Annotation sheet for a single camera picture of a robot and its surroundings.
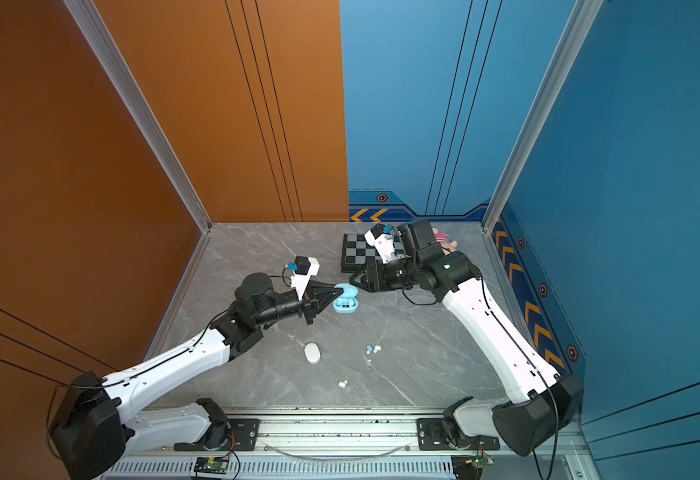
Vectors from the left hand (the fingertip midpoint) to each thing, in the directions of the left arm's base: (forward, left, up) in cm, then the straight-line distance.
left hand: (341, 288), depth 69 cm
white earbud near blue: (-4, -10, -26) cm, 28 cm away
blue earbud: (-4, -8, -26) cm, 28 cm away
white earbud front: (-14, 0, -27) cm, 30 cm away
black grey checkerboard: (+31, -3, -24) cm, 39 cm away
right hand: (+1, -3, +2) cm, 4 cm away
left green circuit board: (-32, +31, -30) cm, 53 cm away
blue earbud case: (-3, -1, -1) cm, 3 cm away
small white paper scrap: (-7, -7, -28) cm, 29 cm away
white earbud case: (-6, +9, -25) cm, 28 cm away
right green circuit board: (-30, -34, -26) cm, 52 cm away
